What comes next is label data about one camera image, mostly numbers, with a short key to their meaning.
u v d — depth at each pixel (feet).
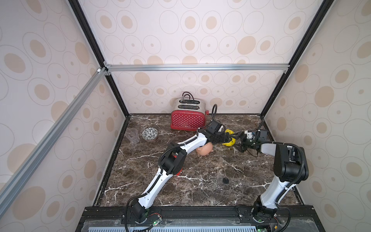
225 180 2.80
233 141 3.10
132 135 3.48
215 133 2.67
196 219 2.40
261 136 2.61
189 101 3.46
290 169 1.66
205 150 2.97
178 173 2.12
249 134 3.07
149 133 3.48
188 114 3.19
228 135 2.94
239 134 2.91
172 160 2.03
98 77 2.70
